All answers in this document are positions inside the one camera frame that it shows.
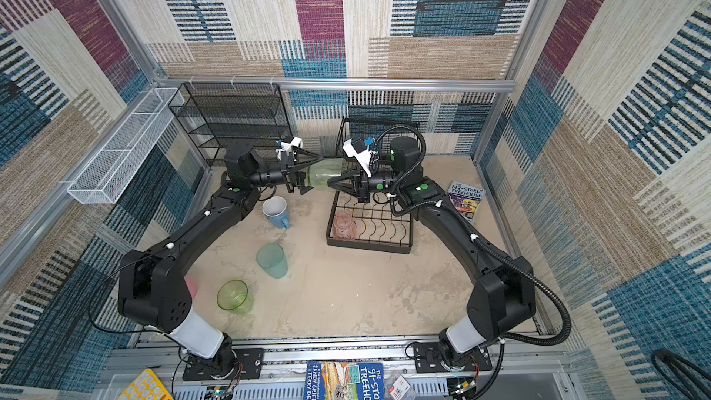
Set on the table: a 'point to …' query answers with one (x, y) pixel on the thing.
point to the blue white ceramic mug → (275, 207)
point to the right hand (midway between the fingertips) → (335, 185)
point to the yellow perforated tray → (146, 386)
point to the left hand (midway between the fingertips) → (324, 170)
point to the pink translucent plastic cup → (344, 227)
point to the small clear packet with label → (398, 387)
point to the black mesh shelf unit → (221, 116)
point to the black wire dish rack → (380, 223)
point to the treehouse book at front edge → (344, 381)
